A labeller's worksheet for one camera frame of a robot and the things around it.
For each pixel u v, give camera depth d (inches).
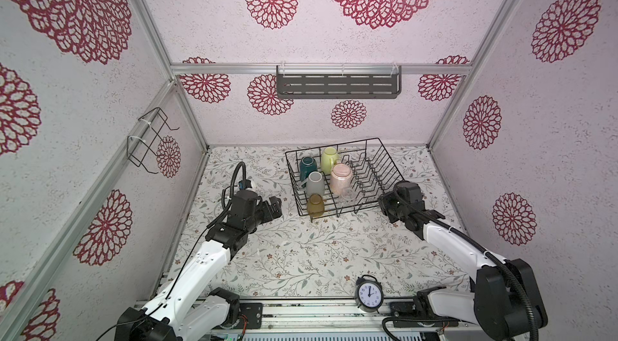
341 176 36.3
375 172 42.5
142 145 29.7
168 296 16.8
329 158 40.4
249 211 24.5
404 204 26.0
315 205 35.5
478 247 19.0
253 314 29.3
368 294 29.9
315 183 36.7
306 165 38.2
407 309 29.9
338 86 39.3
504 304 16.2
